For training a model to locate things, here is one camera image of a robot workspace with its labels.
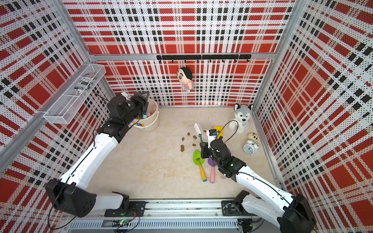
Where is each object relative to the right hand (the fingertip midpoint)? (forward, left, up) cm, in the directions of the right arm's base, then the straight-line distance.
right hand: (203, 143), depth 79 cm
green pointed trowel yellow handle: (-3, +2, -17) cm, 18 cm away
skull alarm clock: (+5, -31, -11) cm, 33 cm away
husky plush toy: (+21, -26, 0) cm, 33 cm away
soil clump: (+18, +10, -18) cm, 27 cm away
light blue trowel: (+5, +29, +18) cm, 34 cm away
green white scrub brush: (+9, +3, +1) cm, 10 cm away
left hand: (+16, +26, +22) cm, 37 cm away
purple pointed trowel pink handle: (-5, -6, -17) cm, 19 cm away
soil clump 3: (+15, +5, -18) cm, 24 cm away
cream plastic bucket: (+19, +34, -5) cm, 40 cm away
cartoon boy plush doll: (+39, +11, +17) cm, 44 cm away
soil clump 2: (+14, +14, -17) cm, 26 cm away
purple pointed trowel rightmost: (-13, -12, -17) cm, 24 cm away
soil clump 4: (+9, +6, -18) cm, 21 cm away
